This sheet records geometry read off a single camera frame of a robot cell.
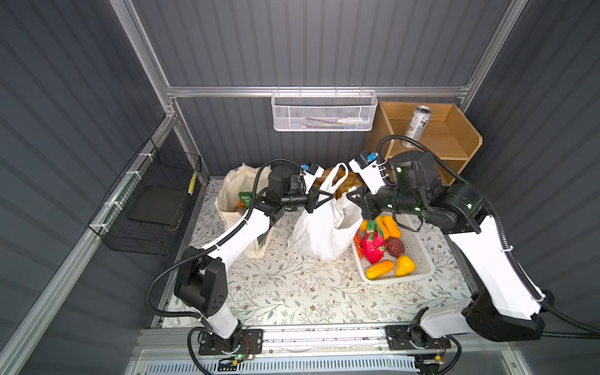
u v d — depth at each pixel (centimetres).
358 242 91
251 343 72
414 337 66
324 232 74
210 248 46
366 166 48
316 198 68
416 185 41
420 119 77
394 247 89
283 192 64
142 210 72
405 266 83
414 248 87
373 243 85
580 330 36
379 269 85
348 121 91
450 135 93
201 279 45
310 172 68
